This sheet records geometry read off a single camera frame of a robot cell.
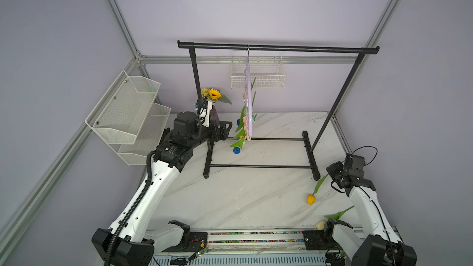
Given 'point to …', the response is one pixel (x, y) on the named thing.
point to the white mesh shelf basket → (129, 116)
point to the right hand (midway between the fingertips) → (331, 171)
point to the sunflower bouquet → (214, 95)
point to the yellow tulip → (311, 198)
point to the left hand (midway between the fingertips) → (221, 126)
